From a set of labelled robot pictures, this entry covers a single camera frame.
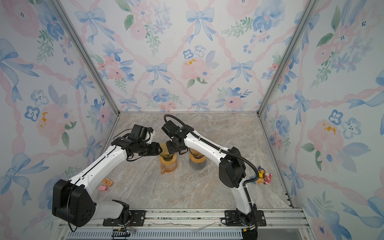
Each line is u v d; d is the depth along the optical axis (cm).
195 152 82
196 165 87
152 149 73
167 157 82
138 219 74
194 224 73
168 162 83
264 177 86
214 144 54
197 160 84
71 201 40
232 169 50
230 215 75
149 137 70
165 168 85
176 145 72
